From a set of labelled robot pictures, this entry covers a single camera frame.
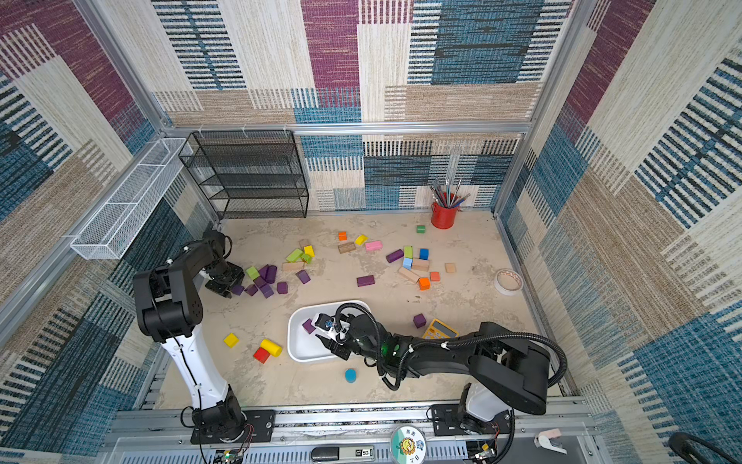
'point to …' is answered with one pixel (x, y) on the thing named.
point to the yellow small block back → (361, 239)
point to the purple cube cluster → (282, 287)
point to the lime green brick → (294, 255)
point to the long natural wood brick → (295, 266)
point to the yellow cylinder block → (274, 349)
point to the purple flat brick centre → (362, 281)
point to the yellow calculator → (438, 330)
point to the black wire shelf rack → (249, 174)
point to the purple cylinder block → (394, 255)
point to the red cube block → (261, 355)
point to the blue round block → (351, 375)
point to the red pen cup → (443, 217)
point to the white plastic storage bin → (304, 347)
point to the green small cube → (420, 229)
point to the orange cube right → (424, 283)
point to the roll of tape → (508, 282)
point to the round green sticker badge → (408, 446)
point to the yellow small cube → (231, 340)
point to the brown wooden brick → (345, 247)
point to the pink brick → (374, 246)
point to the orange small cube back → (342, 236)
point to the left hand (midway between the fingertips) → (240, 285)
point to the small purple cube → (308, 327)
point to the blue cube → (424, 254)
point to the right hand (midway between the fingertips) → (329, 326)
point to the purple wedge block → (303, 276)
